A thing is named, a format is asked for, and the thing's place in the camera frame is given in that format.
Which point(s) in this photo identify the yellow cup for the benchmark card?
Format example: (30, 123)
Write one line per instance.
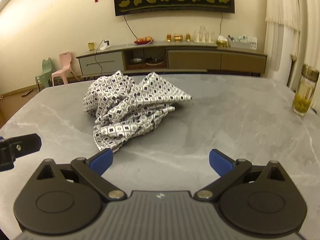
(91, 46)

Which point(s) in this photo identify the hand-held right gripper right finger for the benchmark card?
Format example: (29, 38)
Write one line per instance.
(218, 160)

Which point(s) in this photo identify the small gold cup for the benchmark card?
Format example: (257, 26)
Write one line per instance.
(169, 38)
(188, 37)

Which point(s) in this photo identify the glass tea bottle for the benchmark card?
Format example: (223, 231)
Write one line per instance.
(305, 92)

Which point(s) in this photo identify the grey television cabinet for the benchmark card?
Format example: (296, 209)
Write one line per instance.
(195, 57)

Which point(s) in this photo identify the plate of fruit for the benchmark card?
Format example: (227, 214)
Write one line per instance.
(143, 40)

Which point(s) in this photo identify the black white patterned garment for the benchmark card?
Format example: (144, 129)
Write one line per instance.
(125, 110)

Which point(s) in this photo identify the green plastic chair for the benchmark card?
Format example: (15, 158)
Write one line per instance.
(46, 67)

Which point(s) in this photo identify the set of clear glasses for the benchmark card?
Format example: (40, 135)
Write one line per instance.
(203, 35)

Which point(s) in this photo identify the cream curtain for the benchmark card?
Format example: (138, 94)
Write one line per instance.
(282, 5)

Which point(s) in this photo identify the gold bowl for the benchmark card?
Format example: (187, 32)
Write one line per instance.
(178, 38)

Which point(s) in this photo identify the black shoes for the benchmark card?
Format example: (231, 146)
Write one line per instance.
(156, 62)

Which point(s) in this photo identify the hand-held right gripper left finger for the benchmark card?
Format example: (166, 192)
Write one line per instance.
(103, 160)

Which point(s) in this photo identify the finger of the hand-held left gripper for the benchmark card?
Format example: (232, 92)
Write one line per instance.
(25, 143)

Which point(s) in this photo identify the gold tissue box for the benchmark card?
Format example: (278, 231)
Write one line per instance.
(222, 42)

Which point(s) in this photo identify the white storage basket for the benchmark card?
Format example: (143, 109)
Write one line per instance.
(242, 43)

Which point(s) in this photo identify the pink plastic chair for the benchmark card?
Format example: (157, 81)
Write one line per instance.
(65, 60)

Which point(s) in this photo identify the white power strip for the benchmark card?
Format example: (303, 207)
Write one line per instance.
(105, 46)

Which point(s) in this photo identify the remote control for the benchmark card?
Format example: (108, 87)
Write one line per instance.
(27, 93)

